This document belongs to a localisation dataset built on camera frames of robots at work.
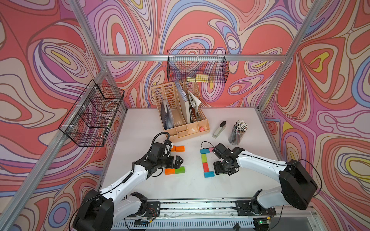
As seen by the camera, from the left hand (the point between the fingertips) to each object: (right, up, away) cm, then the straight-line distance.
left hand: (178, 160), depth 83 cm
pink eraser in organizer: (+16, +17, +19) cm, 30 cm away
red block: (+17, -6, +5) cm, 18 cm away
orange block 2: (0, +4, +13) cm, 14 cm away
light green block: (+16, 0, +9) cm, 18 cm away
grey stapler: (+30, +18, +20) cm, 40 cm away
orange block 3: (-5, -7, +2) cm, 9 cm away
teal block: (+19, -9, +2) cm, 21 cm away
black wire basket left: (-47, +23, -10) cm, 53 cm away
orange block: (-4, +5, +12) cm, 13 cm away
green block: (+2, -7, +3) cm, 8 cm away
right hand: (+26, -9, +1) cm, 27 cm away
